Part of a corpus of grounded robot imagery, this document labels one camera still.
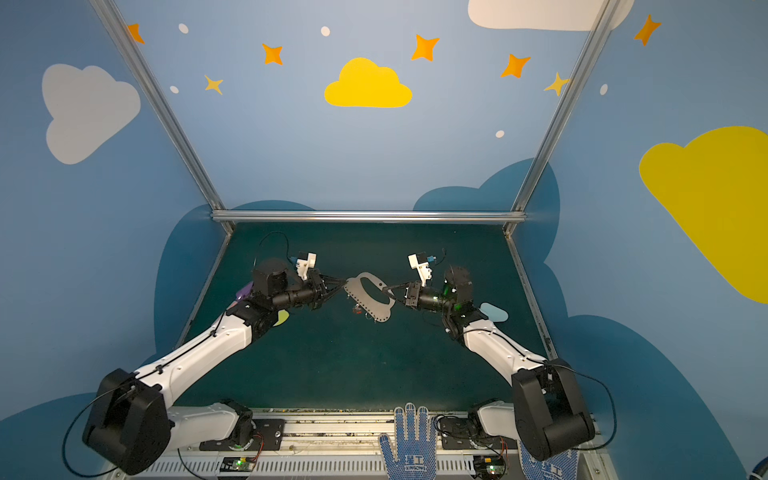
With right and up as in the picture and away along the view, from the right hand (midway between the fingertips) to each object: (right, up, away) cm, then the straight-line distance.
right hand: (386, 290), depth 75 cm
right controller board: (+25, -43, -4) cm, 50 cm away
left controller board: (-36, -42, -5) cm, 55 cm away
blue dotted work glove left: (+7, -40, -4) cm, 40 cm away
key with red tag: (-8, -6, +4) cm, 11 cm away
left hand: (-9, +2, -1) cm, 10 cm away
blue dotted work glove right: (+42, -42, -5) cm, 60 cm away
